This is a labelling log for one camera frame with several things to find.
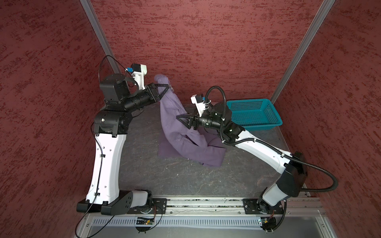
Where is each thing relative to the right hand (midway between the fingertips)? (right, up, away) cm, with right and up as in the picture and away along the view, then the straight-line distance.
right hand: (179, 117), depth 66 cm
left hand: (-4, +10, -10) cm, 15 cm away
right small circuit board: (+43, -52, +5) cm, 68 cm away
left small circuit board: (-18, -52, +6) cm, 55 cm away
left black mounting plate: (-11, -46, +8) cm, 48 cm away
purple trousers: (-2, -10, +2) cm, 10 cm away
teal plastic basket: (+55, +3, +50) cm, 74 cm away
